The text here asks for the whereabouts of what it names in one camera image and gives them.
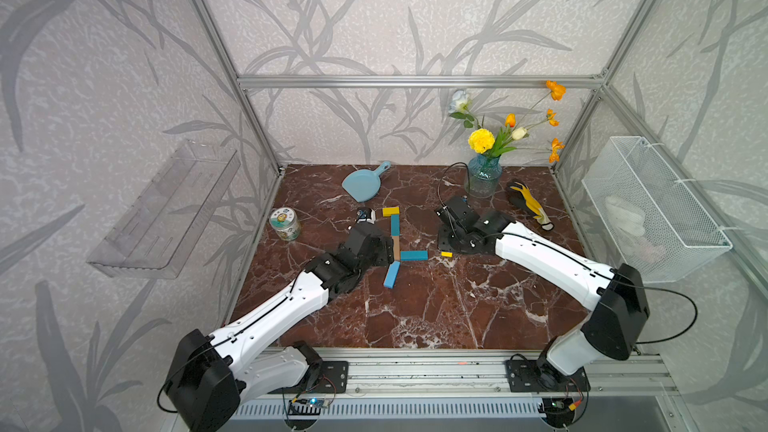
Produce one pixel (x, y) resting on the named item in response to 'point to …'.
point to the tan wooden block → (396, 247)
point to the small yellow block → (388, 211)
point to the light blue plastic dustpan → (364, 184)
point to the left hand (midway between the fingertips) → (384, 243)
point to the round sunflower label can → (285, 222)
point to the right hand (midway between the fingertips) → (441, 240)
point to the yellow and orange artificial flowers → (485, 140)
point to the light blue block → (391, 275)
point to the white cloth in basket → (626, 219)
